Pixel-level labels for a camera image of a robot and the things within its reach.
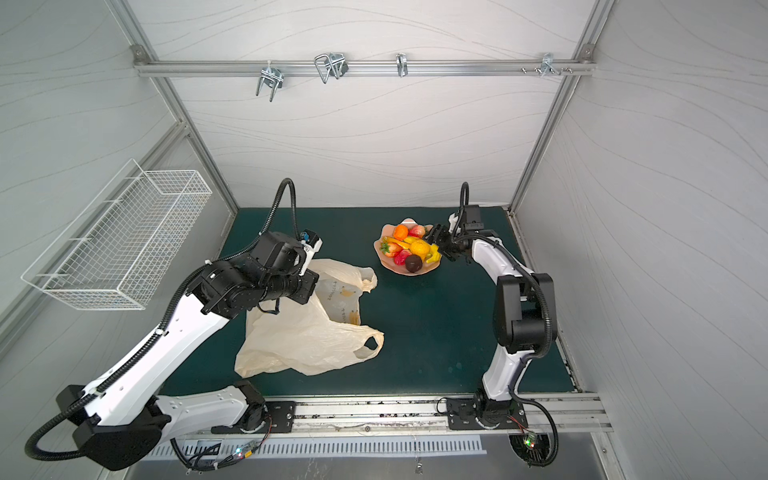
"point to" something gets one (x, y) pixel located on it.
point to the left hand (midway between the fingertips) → (317, 272)
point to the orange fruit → (400, 232)
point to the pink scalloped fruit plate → (387, 231)
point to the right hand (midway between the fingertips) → (434, 235)
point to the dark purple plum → (413, 263)
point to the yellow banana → (435, 254)
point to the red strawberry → (390, 249)
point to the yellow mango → (420, 247)
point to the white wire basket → (119, 250)
